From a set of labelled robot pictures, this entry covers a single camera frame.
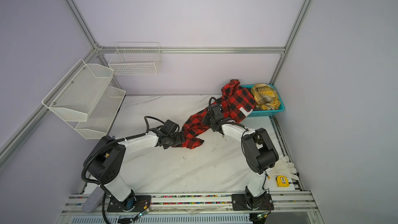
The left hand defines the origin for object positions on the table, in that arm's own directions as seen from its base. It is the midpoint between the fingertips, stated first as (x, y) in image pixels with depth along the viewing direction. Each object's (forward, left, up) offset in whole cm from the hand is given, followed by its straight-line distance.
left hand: (178, 141), depth 93 cm
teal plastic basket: (+19, -53, +5) cm, 56 cm away
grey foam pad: (-32, +37, 0) cm, 49 cm away
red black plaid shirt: (+22, -38, +10) cm, 45 cm away
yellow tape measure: (-23, -56, 0) cm, 61 cm away
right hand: (+13, -15, +7) cm, 21 cm away
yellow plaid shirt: (+29, -58, +10) cm, 66 cm away
